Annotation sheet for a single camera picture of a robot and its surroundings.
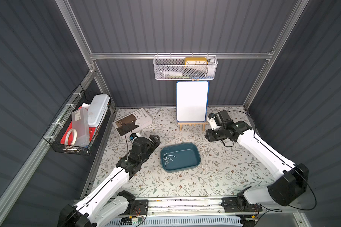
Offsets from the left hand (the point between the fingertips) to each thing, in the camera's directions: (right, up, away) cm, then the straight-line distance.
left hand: (156, 141), depth 79 cm
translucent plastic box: (-36, +11, -11) cm, 39 cm away
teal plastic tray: (+14, -13, +12) cm, 22 cm away
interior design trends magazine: (-23, +10, +26) cm, 36 cm away
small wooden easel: (+25, +9, +25) cm, 37 cm away
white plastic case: (-31, +18, -5) cm, 36 cm away
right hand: (+32, +4, +2) cm, 32 cm away
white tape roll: (-34, +4, -17) cm, 38 cm away
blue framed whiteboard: (+22, +25, +14) cm, 36 cm away
